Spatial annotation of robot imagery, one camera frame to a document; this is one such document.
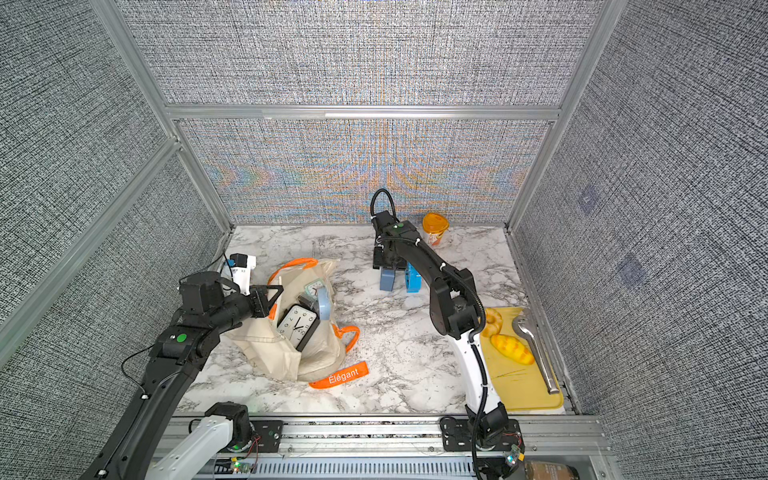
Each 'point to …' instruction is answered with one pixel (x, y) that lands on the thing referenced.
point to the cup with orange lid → (435, 224)
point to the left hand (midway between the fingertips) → (286, 285)
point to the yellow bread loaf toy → (512, 348)
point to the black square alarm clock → (299, 322)
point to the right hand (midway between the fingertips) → (384, 257)
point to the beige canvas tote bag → (324, 352)
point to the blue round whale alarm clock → (413, 279)
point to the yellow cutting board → (514, 373)
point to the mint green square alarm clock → (311, 288)
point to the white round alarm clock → (324, 303)
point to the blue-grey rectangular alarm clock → (387, 279)
